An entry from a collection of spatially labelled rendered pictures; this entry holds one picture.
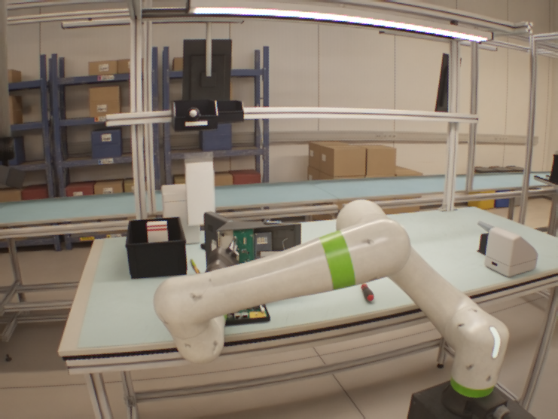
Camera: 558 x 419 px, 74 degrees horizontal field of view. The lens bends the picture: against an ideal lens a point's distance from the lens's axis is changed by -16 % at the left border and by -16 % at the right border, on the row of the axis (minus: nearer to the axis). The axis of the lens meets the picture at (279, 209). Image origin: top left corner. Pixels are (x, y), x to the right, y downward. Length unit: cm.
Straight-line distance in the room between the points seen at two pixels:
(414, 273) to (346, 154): 368
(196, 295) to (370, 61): 534
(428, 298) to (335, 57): 484
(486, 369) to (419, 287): 27
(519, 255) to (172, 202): 128
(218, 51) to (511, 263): 228
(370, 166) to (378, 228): 401
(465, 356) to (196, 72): 244
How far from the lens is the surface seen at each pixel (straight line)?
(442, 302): 116
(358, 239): 84
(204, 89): 298
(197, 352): 94
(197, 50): 298
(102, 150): 478
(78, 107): 529
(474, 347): 108
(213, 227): 134
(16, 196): 510
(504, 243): 153
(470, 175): 336
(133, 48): 179
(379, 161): 490
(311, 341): 118
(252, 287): 83
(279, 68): 546
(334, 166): 466
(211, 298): 84
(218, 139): 484
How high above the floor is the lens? 155
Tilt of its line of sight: 14 degrees down
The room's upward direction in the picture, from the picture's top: straight up
